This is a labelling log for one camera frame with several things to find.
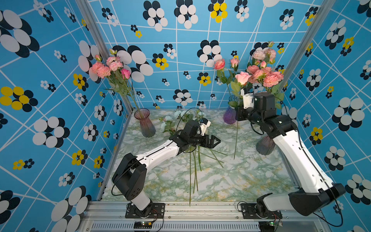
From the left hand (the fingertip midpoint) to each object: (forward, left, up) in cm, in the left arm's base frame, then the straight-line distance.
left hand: (216, 138), depth 78 cm
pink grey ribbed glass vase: (+15, +44, -11) cm, 47 cm away
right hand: (+8, -9, +17) cm, 21 cm away
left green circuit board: (-37, +38, -23) cm, 58 cm away
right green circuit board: (-37, -23, -21) cm, 49 cm away
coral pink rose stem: (+39, -8, +14) cm, 43 cm away
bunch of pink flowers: (+26, +28, -17) cm, 42 cm away
